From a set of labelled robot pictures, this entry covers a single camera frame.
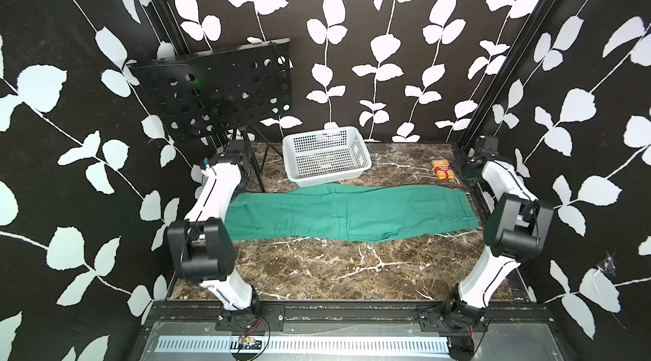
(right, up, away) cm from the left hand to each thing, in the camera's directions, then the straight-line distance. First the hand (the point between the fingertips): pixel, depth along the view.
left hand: (233, 185), depth 86 cm
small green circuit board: (+11, -44, -15) cm, 47 cm away
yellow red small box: (+83, +5, +24) cm, 87 cm away
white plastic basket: (+31, +11, +29) cm, 44 cm away
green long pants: (+43, -11, +11) cm, 46 cm away
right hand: (+81, +8, +11) cm, 82 cm away
